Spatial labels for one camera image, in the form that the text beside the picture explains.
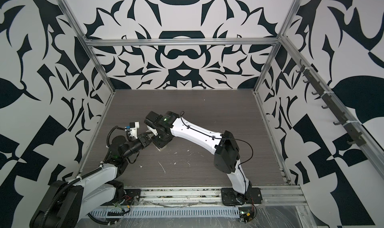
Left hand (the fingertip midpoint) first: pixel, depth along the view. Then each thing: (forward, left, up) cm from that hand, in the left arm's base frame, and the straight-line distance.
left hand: (157, 130), depth 79 cm
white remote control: (-8, -2, -5) cm, 9 cm away
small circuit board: (-36, -42, -17) cm, 58 cm away
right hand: (-6, -1, -2) cm, 6 cm away
